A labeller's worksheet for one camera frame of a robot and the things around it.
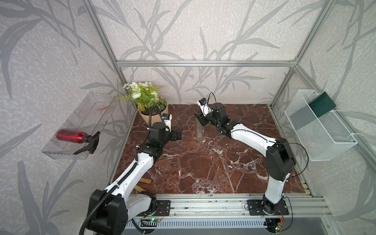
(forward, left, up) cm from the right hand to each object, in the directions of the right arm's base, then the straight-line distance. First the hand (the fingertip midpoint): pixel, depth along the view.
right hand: (197, 111), depth 86 cm
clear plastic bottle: (+3, -2, -24) cm, 24 cm away
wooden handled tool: (-33, +29, -21) cm, 49 cm away
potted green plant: (+13, +32, -8) cm, 35 cm away
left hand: (-9, +12, -3) cm, 16 cm away
